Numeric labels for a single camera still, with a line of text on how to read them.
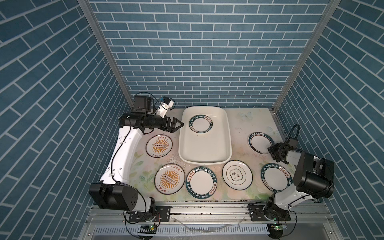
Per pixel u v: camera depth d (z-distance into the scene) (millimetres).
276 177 877
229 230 770
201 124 1098
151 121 596
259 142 1025
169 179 845
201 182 840
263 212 731
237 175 866
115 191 382
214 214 752
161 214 733
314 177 466
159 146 990
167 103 641
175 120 630
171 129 628
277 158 763
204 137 1044
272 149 873
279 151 737
